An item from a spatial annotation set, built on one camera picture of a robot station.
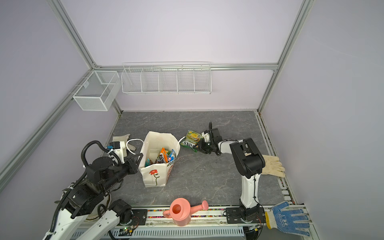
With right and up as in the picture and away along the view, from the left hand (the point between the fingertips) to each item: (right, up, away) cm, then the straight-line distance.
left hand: (143, 157), depth 66 cm
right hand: (+23, -1, +31) cm, 39 cm away
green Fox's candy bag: (+21, +4, +32) cm, 38 cm away
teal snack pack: (+2, -2, -1) cm, 3 cm away
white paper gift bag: (+5, -10, +5) cm, 12 cm away
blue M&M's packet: (+12, -1, +9) cm, 15 cm away
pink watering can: (+17, -24, -1) cm, 30 cm away
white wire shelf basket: (+3, +46, +34) cm, 58 cm away
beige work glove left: (-28, +5, +38) cm, 47 cm away
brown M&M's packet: (+6, -3, +8) cm, 10 cm away
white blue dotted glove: (+67, -32, +6) cm, 75 cm away
